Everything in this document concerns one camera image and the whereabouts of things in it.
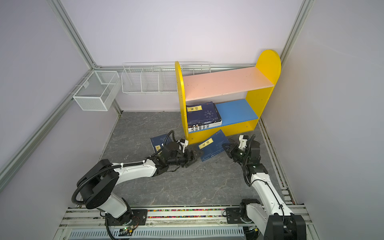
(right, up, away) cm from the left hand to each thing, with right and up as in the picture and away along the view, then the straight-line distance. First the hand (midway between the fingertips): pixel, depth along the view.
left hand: (201, 159), depth 79 cm
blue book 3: (+7, +6, +7) cm, 12 cm away
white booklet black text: (-1, +17, +11) cm, 20 cm away
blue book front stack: (-5, +20, +5) cm, 22 cm away
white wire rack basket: (-36, +49, +18) cm, 64 cm away
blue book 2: (-30, +6, +22) cm, 38 cm away
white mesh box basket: (-68, +40, +18) cm, 80 cm away
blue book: (0, +25, +10) cm, 27 cm away
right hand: (+12, +7, +2) cm, 14 cm away
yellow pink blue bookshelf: (+24, +37, +38) cm, 58 cm away
